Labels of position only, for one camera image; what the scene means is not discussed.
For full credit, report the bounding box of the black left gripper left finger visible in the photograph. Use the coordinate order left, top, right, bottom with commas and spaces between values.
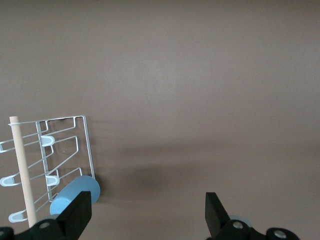
0, 191, 93, 240

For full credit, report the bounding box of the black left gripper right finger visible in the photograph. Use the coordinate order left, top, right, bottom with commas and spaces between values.
205, 192, 299, 240

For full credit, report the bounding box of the light blue plastic cup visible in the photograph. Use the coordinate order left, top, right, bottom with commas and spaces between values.
49, 174, 101, 216

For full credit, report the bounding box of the brown table cover sheet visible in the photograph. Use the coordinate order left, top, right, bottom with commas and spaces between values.
0, 0, 320, 240

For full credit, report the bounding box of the white wire cup rack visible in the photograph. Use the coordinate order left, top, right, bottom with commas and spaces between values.
0, 115, 96, 228

